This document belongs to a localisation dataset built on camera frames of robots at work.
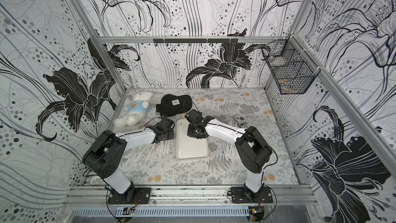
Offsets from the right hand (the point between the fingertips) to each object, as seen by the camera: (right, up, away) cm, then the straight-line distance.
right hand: (192, 132), depth 90 cm
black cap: (-16, +16, +14) cm, 27 cm away
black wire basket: (+59, +37, -2) cm, 69 cm away
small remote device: (+31, +6, +5) cm, 32 cm away
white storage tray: (-2, -8, -3) cm, 9 cm away
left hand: (-14, -3, +5) cm, 15 cm away
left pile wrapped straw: (-20, -10, -2) cm, 22 cm away
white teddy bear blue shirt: (-37, +13, +8) cm, 40 cm away
